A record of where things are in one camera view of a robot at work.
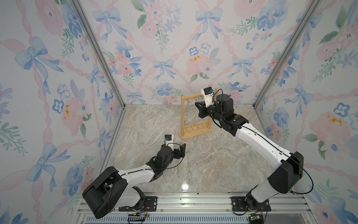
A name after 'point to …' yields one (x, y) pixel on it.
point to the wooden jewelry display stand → (190, 129)
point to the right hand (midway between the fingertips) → (197, 102)
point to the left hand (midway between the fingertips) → (180, 143)
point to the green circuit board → (256, 219)
